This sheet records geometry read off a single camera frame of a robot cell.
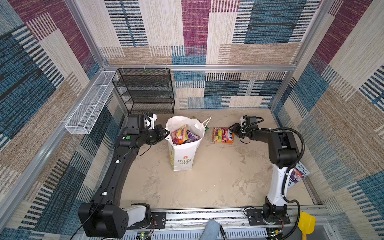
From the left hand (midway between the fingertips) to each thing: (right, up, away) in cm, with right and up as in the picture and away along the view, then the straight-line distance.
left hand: (170, 130), depth 75 cm
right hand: (+37, -2, +31) cm, 49 cm away
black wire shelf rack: (-24, +28, +37) cm, 52 cm away
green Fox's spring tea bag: (+21, 0, +33) cm, 39 cm away
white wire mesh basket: (-40, +5, -3) cm, 40 cm away
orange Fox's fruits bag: (+31, -4, +27) cm, 42 cm away
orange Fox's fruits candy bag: (+4, -4, +6) cm, 8 cm away
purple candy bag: (+11, -4, +10) cm, 15 cm away
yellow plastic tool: (+65, -45, -3) cm, 79 cm away
